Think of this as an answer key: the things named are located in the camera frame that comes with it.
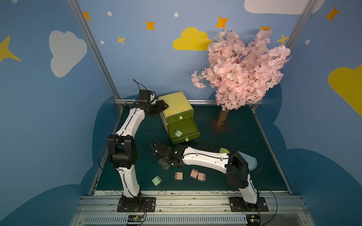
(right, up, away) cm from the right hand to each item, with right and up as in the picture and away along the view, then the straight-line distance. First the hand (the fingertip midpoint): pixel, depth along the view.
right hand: (166, 155), depth 83 cm
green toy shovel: (+38, 0, +12) cm, 40 cm away
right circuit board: (+47, -32, -10) cm, 58 cm away
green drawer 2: (+10, +14, +12) cm, 21 cm away
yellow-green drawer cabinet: (+6, +33, +12) cm, 36 cm away
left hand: (-3, +31, +9) cm, 32 cm away
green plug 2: (-5, -14, -3) cm, 15 cm away
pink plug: (+7, -12, -1) cm, 14 cm away
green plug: (+6, +12, +10) cm, 17 cm away
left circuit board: (-15, -30, -11) cm, 36 cm away
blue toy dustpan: (+55, -6, +8) cm, 56 cm away
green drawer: (+8, +24, +7) cm, 26 cm away
